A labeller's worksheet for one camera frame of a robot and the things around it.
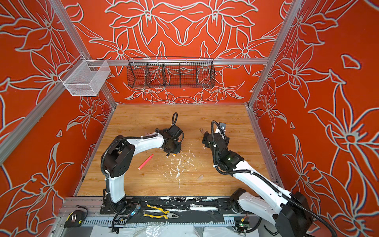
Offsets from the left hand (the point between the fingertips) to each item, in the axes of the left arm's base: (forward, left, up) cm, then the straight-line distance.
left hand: (179, 149), depth 93 cm
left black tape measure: (-40, +45, +1) cm, 60 cm away
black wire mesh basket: (+43, +9, +29) cm, 52 cm away
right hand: (+1, -18, +19) cm, 26 cm away
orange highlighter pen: (-5, +2, +3) cm, 6 cm away
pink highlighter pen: (-10, +20, 0) cm, 22 cm away
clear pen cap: (-16, -14, -1) cm, 22 cm away
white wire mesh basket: (+31, +62, +31) cm, 76 cm away
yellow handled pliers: (-36, +2, 0) cm, 36 cm away
